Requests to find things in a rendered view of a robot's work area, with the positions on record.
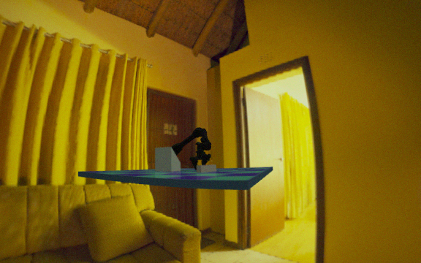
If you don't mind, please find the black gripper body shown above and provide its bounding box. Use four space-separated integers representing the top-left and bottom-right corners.
189 150 210 161

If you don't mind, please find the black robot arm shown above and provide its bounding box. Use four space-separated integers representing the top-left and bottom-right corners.
171 127 212 160

